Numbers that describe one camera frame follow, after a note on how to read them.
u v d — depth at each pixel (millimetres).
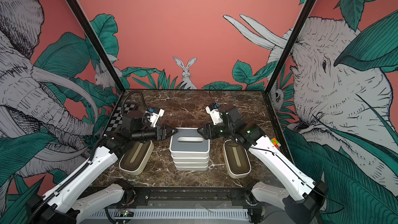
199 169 824
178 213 703
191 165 777
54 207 377
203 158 701
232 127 515
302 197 380
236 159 813
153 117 649
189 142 728
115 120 982
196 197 749
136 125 561
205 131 609
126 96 1200
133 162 797
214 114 630
